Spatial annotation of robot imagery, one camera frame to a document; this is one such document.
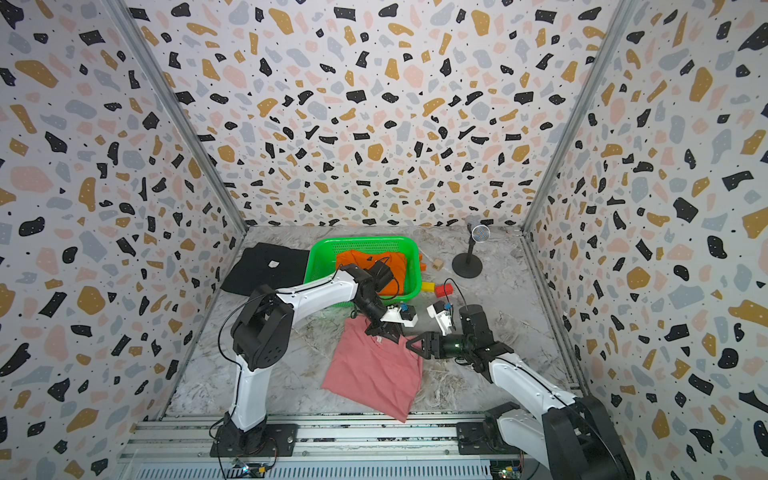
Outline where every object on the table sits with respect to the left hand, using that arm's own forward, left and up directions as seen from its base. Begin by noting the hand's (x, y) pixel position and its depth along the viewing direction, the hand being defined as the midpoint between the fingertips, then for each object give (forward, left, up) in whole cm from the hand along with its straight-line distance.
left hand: (406, 337), depth 83 cm
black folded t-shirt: (+32, +47, -8) cm, 58 cm away
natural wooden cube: (+32, -13, -7) cm, 35 cm away
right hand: (-3, -3, +1) cm, 4 cm away
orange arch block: (+26, -6, -1) cm, 27 cm away
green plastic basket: (+30, +29, -2) cm, 42 cm away
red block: (+21, -13, -9) cm, 27 cm away
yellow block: (+22, -9, -7) cm, 25 cm away
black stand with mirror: (+30, -24, -7) cm, 39 cm away
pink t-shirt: (-7, +9, -7) cm, 13 cm away
